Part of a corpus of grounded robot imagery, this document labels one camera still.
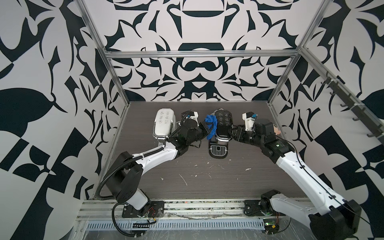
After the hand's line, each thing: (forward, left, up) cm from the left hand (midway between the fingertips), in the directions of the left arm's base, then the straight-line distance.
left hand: (215, 122), depth 78 cm
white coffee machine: (+1, +26, -2) cm, 26 cm away
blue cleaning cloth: (0, +2, +1) cm, 2 cm away
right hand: (-4, -7, -2) cm, 8 cm away
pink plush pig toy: (+5, -42, -17) cm, 45 cm away
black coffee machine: (-3, -4, -22) cm, 23 cm away
